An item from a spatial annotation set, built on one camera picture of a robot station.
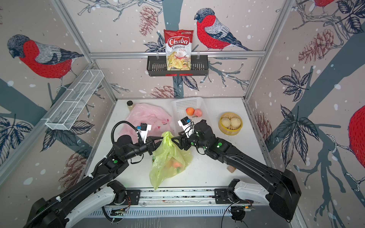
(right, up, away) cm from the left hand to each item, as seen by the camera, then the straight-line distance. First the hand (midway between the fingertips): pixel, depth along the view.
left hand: (166, 137), depth 70 cm
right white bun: (+45, +5, +28) cm, 53 cm away
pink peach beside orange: (+19, +12, +34) cm, 41 cm away
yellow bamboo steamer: (+42, -1, +27) cm, 50 cm away
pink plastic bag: (-9, +5, +36) cm, 38 cm away
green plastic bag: (+1, -12, +4) cm, 13 cm away
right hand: (+5, 0, +2) cm, 5 cm away
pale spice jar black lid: (-34, +19, +37) cm, 54 cm away
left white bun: (+38, +5, +28) cm, 48 cm away
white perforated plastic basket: (+17, +15, +39) cm, 46 cm away
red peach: (+5, -18, +10) cm, 21 cm away
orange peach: (+13, +13, +36) cm, 40 cm away
